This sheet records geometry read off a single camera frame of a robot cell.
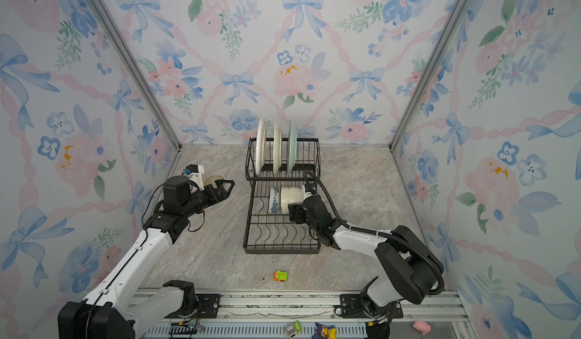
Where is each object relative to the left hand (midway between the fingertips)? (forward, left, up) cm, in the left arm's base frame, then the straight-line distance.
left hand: (226, 184), depth 79 cm
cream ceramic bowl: (+2, -23, -10) cm, 25 cm away
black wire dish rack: (-9, -16, -20) cm, 28 cm away
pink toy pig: (-39, -63, -19) cm, 77 cm away
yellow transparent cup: (-4, +2, +7) cm, 8 cm away
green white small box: (-40, -24, -18) cm, 50 cm away
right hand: (+1, -25, -13) cm, 28 cm away
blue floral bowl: (0, -16, -11) cm, 20 cm away
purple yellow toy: (-41, -33, -19) cm, 56 cm away
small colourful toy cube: (-25, -19, -20) cm, 37 cm away
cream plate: (+6, -18, +12) cm, 22 cm away
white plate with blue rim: (+6, -13, +14) cm, 20 cm away
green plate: (+4, -23, +13) cm, 27 cm away
